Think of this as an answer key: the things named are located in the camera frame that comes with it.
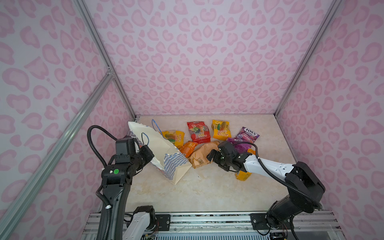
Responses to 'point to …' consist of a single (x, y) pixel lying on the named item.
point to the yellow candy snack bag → (221, 129)
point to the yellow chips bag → (242, 175)
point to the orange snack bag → (187, 148)
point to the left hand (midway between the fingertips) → (152, 148)
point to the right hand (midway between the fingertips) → (211, 159)
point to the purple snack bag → (242, 147)
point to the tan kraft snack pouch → (199, 157)
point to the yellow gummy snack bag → (177, 137)
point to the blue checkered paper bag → (168, 161)
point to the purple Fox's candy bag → (246, 134)
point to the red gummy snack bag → (200, 133)
